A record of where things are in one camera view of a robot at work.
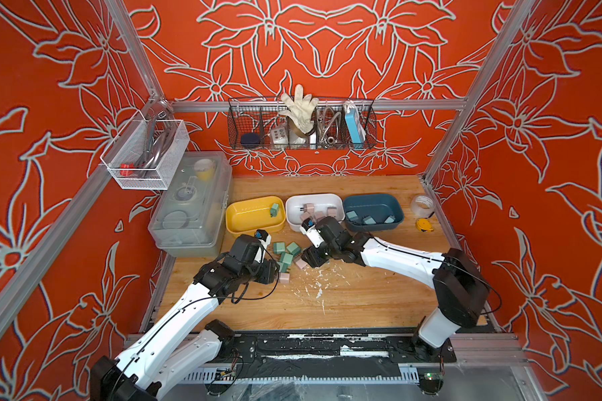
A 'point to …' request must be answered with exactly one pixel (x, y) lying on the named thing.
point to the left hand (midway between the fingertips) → (273, 264)
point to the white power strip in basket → (279, 136)
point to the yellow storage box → (245, 218)
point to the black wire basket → (255, 124)
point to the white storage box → (295, 203)
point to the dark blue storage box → (366, 212)
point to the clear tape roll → (423, 206)
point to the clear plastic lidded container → (191, 215)
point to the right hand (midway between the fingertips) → (302, 253)
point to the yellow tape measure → (424, 225)
